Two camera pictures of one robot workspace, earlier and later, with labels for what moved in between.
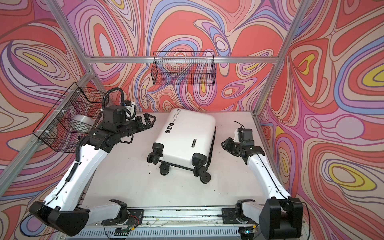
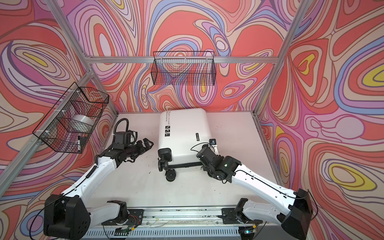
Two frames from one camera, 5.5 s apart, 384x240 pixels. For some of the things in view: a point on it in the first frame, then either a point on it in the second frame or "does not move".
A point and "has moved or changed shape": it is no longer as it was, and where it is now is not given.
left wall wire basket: (78, 112) does not move
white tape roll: (81, 123) does not move
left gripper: (147, 122) to (146, 146)
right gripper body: (240, 145) to (207, 168)
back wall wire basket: (184, 68) does not move
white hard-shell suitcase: (185, 141) has moved or changed shape
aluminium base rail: (177, 223) does not move
